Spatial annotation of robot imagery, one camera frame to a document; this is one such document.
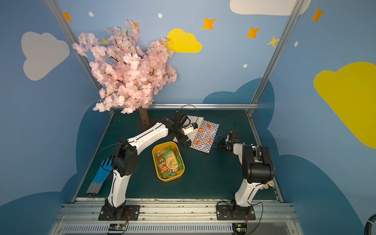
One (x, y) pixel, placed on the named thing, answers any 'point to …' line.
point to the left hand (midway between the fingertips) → (186, 135)
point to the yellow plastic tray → (161, 148)
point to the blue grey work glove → (102, 176)
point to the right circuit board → (240, 228)
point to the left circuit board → (116, 227)
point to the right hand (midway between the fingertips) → (217, 142)
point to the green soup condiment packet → (169, 162)
